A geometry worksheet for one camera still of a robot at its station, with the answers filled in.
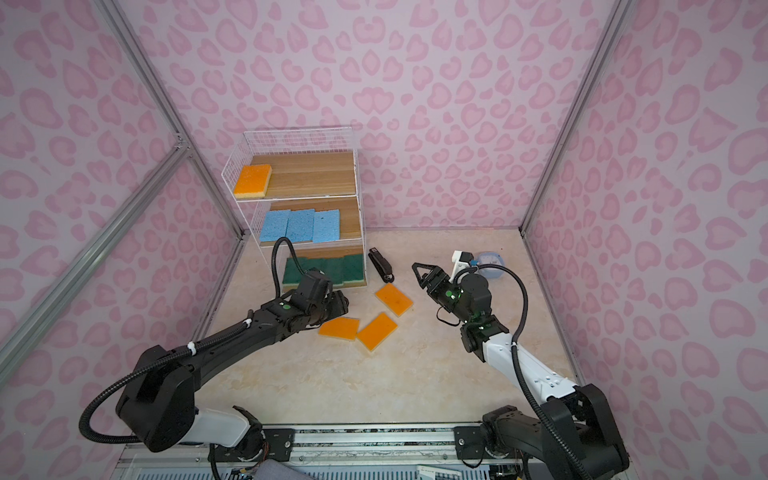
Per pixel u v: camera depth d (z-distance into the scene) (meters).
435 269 0.71
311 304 0.66
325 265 1.07
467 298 0.62
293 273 0.77
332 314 0.77
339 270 1.03
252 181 0.74
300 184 0.75
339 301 0.78
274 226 0.87
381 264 1.05
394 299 1.00
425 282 0.71
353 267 1.04
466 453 0.72
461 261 0.73
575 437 0.40
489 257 1.08
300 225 0.86
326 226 0.86
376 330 0.93
